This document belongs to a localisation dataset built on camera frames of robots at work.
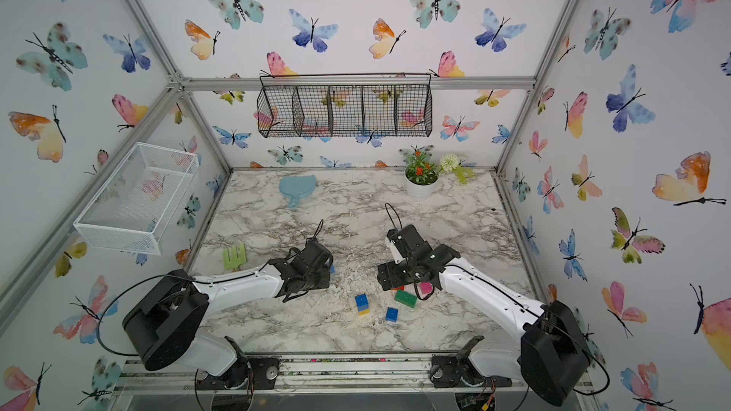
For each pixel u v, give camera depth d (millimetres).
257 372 737
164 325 432
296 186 1183
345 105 979
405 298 862
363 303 789
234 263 937
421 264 580
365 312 839
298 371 755
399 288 872
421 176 1001
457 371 724
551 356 398
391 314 825
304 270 687
